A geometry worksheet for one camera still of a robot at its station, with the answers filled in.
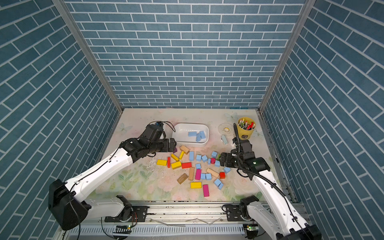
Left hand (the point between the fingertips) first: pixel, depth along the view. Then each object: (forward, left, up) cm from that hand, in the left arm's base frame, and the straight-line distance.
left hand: (174, 144), depth 79 cm
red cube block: (-10, -27, -18) cm, 34 cm away
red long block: (-3, -6, -19) cm, 20 cm away
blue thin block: (+16, -13, -17) cm, 27 cm away
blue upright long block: (+3, -9, -18) cm, 20 cm away
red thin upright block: (-2, +5, -18) cm, 18 cm away
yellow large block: (-4, 0, -17) cm, 17 cm away
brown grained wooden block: (-12, -4, -18) cm, 22 cm away
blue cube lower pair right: (-11, -19, -17) cm, 28 cm away
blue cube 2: (+3, -23, -16) cm, 29 cm away
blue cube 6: (-14, -24, -17) cm, 33 cm away
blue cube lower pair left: (-11, -16, -16) cm, 26 cm away
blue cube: (0, -14, -16) cm, 21 cm away
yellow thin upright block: (+2, -3, -17) cm, 18 cm away
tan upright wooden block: (-9, -9, -18) cm, 22 cm away
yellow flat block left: (-2, +9, -19) cm, 21 cm away
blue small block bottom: (-17, -26, -16) cm, 34 cm away
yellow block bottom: (-15, -12, -18) cm, 27 cm away
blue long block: (+19, -16, -17) cm, 30 cm away
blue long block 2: (+20, -9, -18) cm, 29 cm away
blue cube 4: (-5, -13, -17) cm, 22 cm away
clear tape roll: (+24, -34, -17) cm, 45 cm away
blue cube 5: (-8, -30, -16) cm, 35 cm away
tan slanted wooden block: (-10, -24, -18) cm, 31 cm away
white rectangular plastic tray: (+19, -1, -18) cm, 26 cm away
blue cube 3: (-3, -25, -16) cm, 30 cm away
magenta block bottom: (-19, -18, -18) cm, 31 cm away
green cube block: (+1, -26, -18) cm, 32 cm away
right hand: (-6, -29, -5) cm, 30 cm away
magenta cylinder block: (-2, -22, -15) cm, 27 cm away
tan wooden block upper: (+6, -5, -16) cm, 18 cm away
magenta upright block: (-10, -13, -18) cm, 24 cm away
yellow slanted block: (+1, +1, -17) cm, 17 cm away
